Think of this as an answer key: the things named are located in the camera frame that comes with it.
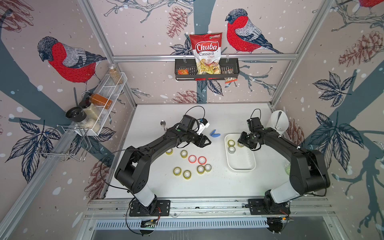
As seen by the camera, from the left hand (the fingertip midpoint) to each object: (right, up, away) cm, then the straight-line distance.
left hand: (210, 138), depth 83 cm
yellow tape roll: (-25, -10, +10) cm, 29 cm away
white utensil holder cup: (+47, +9, +13) cm, 49 cm away
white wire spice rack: (-53, +10, -19) cm, 58 cm away
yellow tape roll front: (+15, -9, +11) cm, 21 cm away
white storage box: (+18, -14, +7) cm, 24 cm away
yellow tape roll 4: (-13, -21, +1) cm, 25 cm away
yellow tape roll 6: (+16, -5, +14) cm, 22 cm away
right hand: (+20, -3, +9) cm, 22 cm away
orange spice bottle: (-55, +20, -11) cm, 59 cm away
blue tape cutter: (+5, -1, +18) cm, 19 cm away
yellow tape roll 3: (-19, -20, +3) cm, 28 cm away
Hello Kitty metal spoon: (-32, +7, +24) cm, 41 cm away
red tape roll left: (-10, -14, +7) cm, 19 cm away
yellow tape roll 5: (-5, -19, +3) cm, 20 cm away
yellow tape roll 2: (-16, -12, +10) cm, 22 cm away
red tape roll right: (-4, -15, +7) cm, 17 cm away
